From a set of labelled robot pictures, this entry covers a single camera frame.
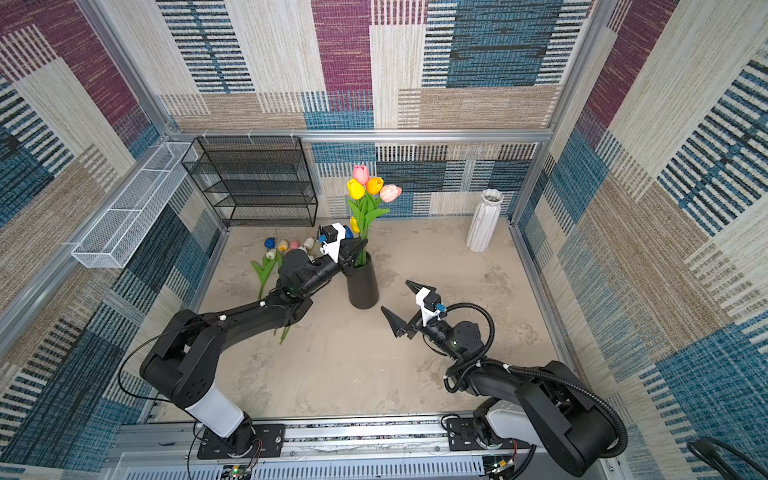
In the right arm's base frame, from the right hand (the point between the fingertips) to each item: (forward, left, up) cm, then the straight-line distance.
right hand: (395, 296), depth 75 cm
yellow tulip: (+14, +10, +11) cm, 20 cm away
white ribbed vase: (+30, -30, -3) cm, 42 cm away
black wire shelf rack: (+52, +49, -3) cm, 71 cm away
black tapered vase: (+11, +9, -11) cm, 18 cm away
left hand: (+13, +7, +8) cm, 17 cm away
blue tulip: (+35, +45, -18) cm, 59 cm away
